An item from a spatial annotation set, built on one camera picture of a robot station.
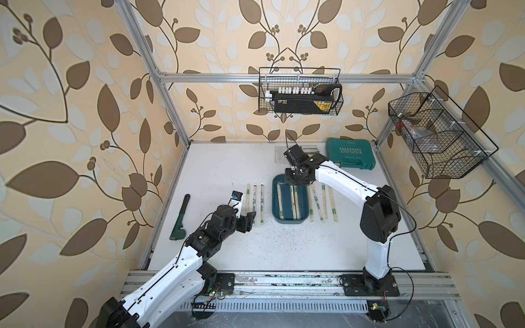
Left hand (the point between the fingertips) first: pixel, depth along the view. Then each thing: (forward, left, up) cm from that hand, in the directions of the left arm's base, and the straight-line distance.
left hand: (247, 210), depth 80 cm
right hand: (+15, -18, -1) cm, 23 cm away
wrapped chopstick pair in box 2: (+6, -19, -3) cm, 20 cm away
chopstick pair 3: (+13, +2, -13) cm, 19 cm away
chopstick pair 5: (+11, -29, -12) cm, 33 cm away
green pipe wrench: (-5, +30, -11) cm, 32 cm away
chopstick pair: (+10, -5, -13) cm, 17 cm away
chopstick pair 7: (+6, -14, -12) cm, 20 cm away
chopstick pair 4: (+4, -32, -12) cm, 34 cm away
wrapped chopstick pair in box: (+10, -22, -12) cm, 27 cm away
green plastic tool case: (+37, -52, -6) cm, 65 cm away
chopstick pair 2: (+12, -1, -12) cm, 17 cm away
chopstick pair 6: (+11, -35, -12) cm, 39 cm away
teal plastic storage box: (+7, -16, -6) cm, 19 cm away
